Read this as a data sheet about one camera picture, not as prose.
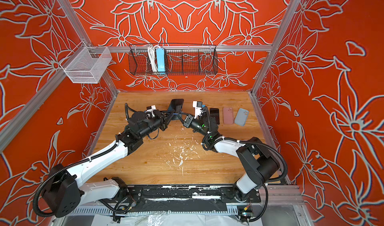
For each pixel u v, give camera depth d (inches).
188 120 27.0
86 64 36.4
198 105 28.1
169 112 28.1
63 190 15.6
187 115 28.1
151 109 28.6
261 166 17.6
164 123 26.2
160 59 35.2
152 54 34.7
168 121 27.2
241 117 40.8
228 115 40.9
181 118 29.2
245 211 27.1
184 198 28.6
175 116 29.1
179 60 38.4
